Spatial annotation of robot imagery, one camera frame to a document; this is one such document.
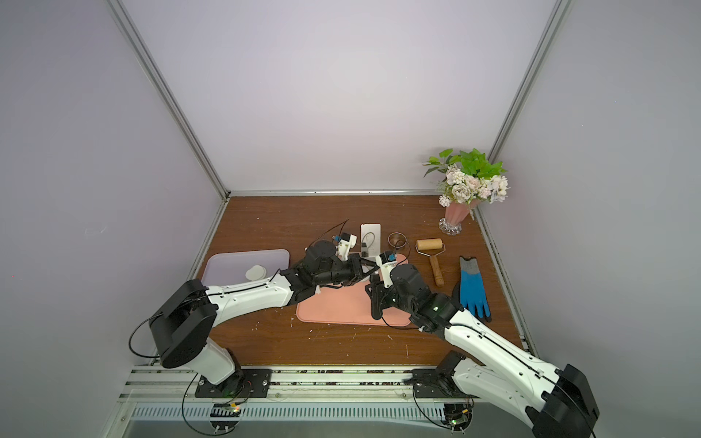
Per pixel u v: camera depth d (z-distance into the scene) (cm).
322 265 63
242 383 67
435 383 64
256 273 95
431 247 100
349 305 87
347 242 76
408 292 57
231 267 99
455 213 97
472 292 90
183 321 45
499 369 45
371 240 90
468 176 85
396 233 101
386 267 69
